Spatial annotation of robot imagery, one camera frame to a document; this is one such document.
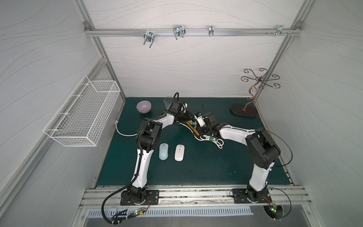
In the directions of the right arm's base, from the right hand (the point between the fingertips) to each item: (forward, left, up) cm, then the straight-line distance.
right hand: (198, 126), depth 96 cm
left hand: (+8, +3, -1) cm, 8 cm away
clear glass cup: (+24, +25, -1) cm, 35 cm away
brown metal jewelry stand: (+20, -35, -5) cm, 41 cm away
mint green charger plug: (0, +3, +3) cm, 5 cm away
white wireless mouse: (-18, +12, -4) cm, 22 cm away
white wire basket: (-17, +58, +26) cm, 66 cm away
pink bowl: (+18, +43, -1) cm, 47 cm away
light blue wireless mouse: (-18, +22, -3) cm, 29 cm away
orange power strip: (+4, +7, -2) cm, 8 cm away
